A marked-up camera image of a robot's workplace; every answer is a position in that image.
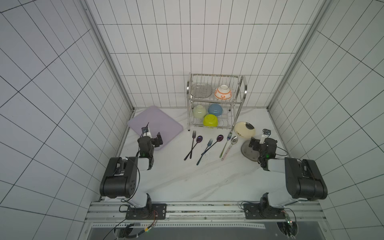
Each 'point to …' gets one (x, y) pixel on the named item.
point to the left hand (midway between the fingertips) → (152, 136)
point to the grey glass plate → (249, 152)
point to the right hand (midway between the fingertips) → (255, 136)
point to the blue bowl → (215, 109)
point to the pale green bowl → (199, 111)
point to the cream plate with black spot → (244, 129)
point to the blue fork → (209, 142)
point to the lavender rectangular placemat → (157, 121)
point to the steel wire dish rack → (213, 101)
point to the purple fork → (194, 134)
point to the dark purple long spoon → (219, 138)
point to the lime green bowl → (210, 120)
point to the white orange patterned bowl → (223, 92)
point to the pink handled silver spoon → (233, 141)
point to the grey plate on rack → (201, 90)
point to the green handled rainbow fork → (229, 137)
